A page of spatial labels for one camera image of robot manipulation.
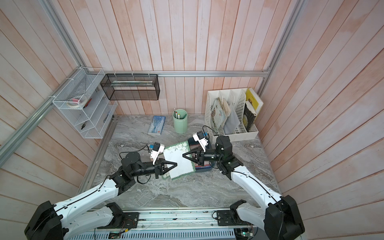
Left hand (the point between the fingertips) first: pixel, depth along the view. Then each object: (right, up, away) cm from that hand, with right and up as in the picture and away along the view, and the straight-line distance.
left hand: (175, 167), depth 68 cm
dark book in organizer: (+46, +27, +28) cm, 60 cm away
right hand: (+4, +5, +1) cm, 7 cm away
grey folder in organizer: (+35, +23, +30) cm, 51 cm away
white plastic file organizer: (+32, +29, +29) cm, 52 cm away
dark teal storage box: (+18, -6, +24) cm, 31 cm away
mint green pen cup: (0, +27, +39) cm, 48 cm away
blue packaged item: (-19, +21, +46) cm, 53 cm away
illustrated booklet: (+26, +29, +30) cm, 49 cm away
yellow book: (+49, +36, +27) cm, 66 cm away
